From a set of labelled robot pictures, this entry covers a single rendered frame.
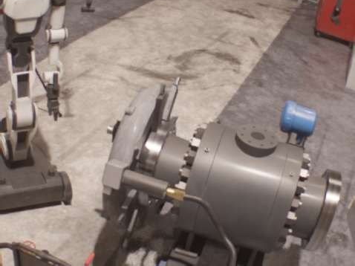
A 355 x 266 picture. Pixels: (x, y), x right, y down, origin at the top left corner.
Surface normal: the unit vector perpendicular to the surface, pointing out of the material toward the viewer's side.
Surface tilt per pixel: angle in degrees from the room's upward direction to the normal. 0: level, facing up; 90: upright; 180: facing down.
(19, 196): 90
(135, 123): 33
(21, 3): 90
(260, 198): 57
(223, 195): 65
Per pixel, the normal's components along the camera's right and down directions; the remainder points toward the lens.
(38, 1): 0.51, 0.51
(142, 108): 0.08, -0.69
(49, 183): 0.49, -0.25
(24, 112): 0.54, 0.11
